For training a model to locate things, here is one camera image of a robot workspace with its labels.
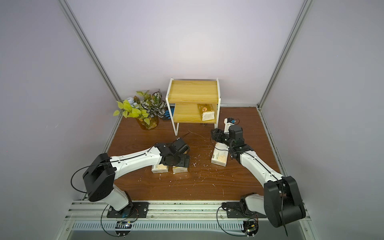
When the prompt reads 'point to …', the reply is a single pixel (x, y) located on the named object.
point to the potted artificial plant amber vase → (147, 108)
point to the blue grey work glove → (167, 115)
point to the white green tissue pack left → (159, 168)
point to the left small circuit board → (122, 228)
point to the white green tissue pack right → (220, 154)
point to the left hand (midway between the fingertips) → (185, 162)
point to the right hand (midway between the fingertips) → (215, 128)
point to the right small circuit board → (250, 227)
